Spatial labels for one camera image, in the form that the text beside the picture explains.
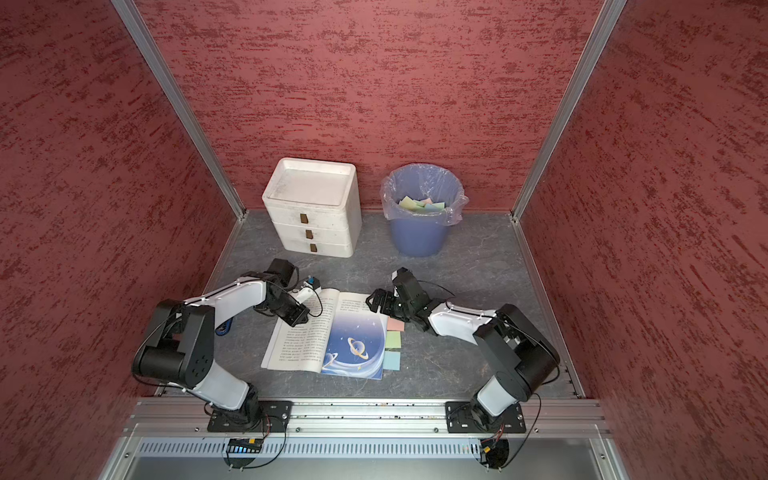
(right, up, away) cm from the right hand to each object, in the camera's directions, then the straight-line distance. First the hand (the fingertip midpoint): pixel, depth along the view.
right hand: (376, 309), depth 89 cm
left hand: (-23, -4, +1) cm, 24 cm away
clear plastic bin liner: (+15, +42, +12) cm, 46 cm away
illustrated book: (-10, -7, -2) cm, 13 cm away
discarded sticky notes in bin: (+11, +34, +14) cm, 38 cm away
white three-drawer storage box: (-19, +32, +1) cm, 37 cm away
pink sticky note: (+6, -5, 0) cm, 7 cm away
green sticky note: (+5, -8, -3) cm, 10 cm away
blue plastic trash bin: (+14, +22, +8) cm, 27 cm away
